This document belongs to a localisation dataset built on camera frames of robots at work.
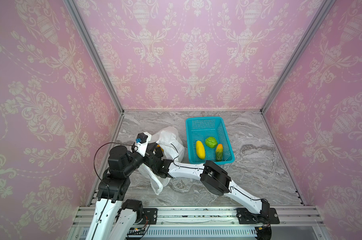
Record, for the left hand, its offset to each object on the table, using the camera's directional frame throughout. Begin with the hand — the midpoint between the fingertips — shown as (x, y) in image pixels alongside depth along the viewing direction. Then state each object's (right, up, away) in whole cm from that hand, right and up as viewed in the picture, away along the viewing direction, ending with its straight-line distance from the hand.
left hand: (156, 144), depth 67 cm
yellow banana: (+1, -1, 0) cm, 1 cm away
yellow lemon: (+23, -7, +25) cm, 35 cm away
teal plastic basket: (+23, +6, +43) cm, 49 cm away
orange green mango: (+34, -11, +25) cm, 43 cm away
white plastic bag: (+2, +3, +11) cm, 11 cm away
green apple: (+30, -3, +28) cm, 41 cm away
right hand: (-10, -7, +24) cm, 27 cm away
